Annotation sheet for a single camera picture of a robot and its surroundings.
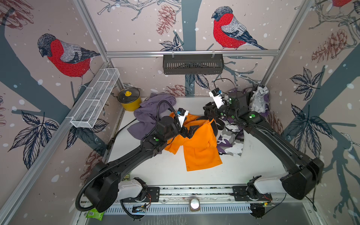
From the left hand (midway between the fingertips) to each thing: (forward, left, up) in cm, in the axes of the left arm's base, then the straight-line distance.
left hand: (194, 119), depth 75 cm
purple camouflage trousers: (0, -27, -25) cm, 36 cm away
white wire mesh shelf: (+11, +58, +5) cm, 59 cm away
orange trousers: (-8, -5, -24) cm, 26 cm away
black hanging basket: (+51, -1, +2) cm, 51 cm away
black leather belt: (+11, +50, -24) cm, 57 cm away
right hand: (+7, -7, +6) cm, 12 cm away
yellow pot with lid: (+31, +48, -15) cm, 59 cm away
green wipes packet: (-40, +51, -24) cm, 69 cm away
